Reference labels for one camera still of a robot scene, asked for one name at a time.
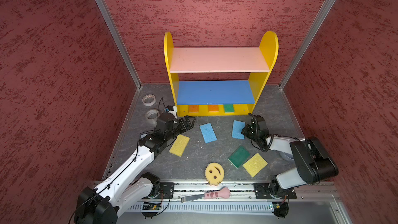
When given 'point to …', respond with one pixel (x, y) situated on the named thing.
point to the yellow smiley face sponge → (214, 173)
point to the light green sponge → (228, 108)
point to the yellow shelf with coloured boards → (211, 81)
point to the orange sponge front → (213, 108)
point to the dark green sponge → (240, 155)
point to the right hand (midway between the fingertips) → (240, 131)
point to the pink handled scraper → (221, 192)
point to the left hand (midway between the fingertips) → (190, 124)
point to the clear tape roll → (148, 99)
